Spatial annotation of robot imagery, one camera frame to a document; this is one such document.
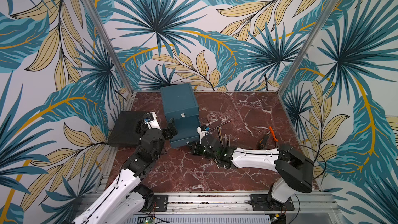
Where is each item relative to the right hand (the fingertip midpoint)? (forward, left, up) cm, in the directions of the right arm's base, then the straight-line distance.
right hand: (186, 145), depth 80 cm
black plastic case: (+11, +37, -4) cm, 39 cm away
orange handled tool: (+9, -53, -11) cm, 55 cm away
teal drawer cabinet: (+19, +3, +10) cm, 22 cm away
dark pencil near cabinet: (+19, -21, -11) cm, 30 cm away
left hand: (+6, +9, +12) cm, 16 cm away
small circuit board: (-31, +18, -14) cm, 38 cm away
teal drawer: (+5, -1, +6) cm, 7 cm away
